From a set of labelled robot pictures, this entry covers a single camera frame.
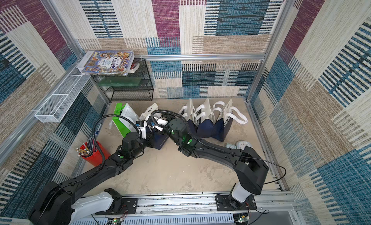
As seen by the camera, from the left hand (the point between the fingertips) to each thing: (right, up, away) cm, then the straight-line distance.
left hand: (155, 132), depth 83 cm
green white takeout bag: (-17, +4, -3) cm, 17 cm away
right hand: (+4, +10, -8) cm, 14 cm away
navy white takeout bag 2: (+28, +7, -1) cm, 29 cm away
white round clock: (+52, -9, +9) cm, 53 cm away
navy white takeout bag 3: (+38, +4, +1) cm, 38 cm away
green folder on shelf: (-28, +32, +16) cm, 45 cm away
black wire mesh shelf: (-16, +28, +35) cm, 48 cm away
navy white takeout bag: (+1, -4, +4) cm, 6 cm away
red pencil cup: (-32, -9, -9) cm, 34 cm away
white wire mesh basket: (-46, +13, -12) cm, 49 cm away
